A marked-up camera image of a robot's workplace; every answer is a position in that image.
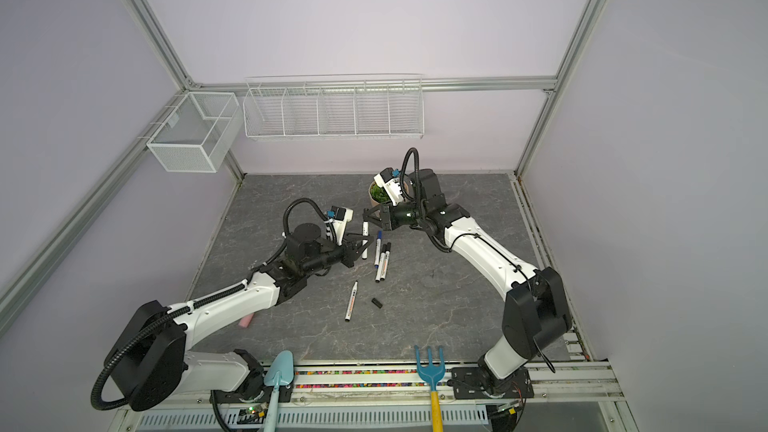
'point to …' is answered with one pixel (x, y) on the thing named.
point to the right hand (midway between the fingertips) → (365, 220)
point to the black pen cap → (377, 303)
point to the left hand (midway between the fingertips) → (371, 240)
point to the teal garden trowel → (280, 371)
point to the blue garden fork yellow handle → (433, 374)
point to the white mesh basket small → (200, 132)
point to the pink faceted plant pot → (373, 202)
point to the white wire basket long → (334, 106)
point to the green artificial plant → (379, 194)
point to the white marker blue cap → (378, 249)
